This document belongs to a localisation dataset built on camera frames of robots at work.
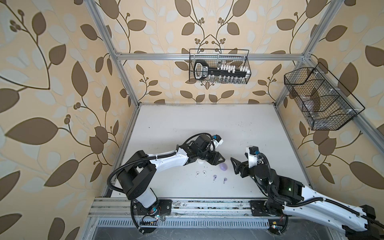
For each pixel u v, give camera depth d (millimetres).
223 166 848
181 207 755
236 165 632
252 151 605
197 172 861
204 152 688
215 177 844
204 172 864
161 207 740
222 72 830
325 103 731
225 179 833
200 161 870
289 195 505
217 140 747
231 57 911
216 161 728
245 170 630
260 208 734
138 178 443
